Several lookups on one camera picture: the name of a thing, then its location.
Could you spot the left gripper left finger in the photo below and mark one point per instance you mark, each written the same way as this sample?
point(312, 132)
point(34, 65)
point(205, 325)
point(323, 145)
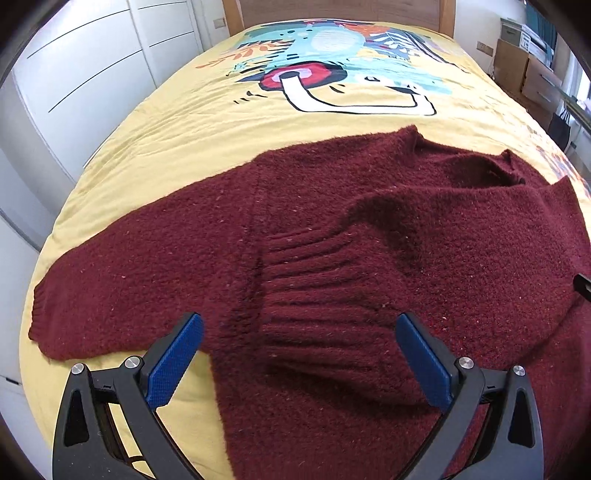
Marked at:
point(107, 420)

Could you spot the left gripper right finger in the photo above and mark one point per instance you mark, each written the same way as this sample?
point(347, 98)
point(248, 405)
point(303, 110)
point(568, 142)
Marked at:
point(510, 442)

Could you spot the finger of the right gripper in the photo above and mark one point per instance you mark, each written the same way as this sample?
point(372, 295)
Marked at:
point(582, 285)

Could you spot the maroon knitted sweater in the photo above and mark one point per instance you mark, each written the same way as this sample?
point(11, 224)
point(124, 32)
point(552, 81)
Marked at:
point(301, 261)

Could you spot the wooden drawer cabinet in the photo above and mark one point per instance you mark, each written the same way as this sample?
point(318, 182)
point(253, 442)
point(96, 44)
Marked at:
point(528, 81)

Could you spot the grey storage boxes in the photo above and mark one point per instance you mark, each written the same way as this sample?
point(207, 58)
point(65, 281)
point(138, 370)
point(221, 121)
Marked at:
point(522, 36)

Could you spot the teal curtain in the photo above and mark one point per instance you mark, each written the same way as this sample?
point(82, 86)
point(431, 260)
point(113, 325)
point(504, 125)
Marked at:
point(541, 25)

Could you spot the yellow printed bed cover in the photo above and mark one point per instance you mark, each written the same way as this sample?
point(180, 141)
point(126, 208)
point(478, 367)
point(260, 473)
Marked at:
point(195, 126)

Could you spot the white wardrobe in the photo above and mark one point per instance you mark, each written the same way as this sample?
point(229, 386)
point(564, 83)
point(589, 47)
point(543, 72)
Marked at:
point(65, 90)

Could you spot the wooden headboard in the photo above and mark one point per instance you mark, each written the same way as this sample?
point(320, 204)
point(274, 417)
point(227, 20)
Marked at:
point(437, 15)

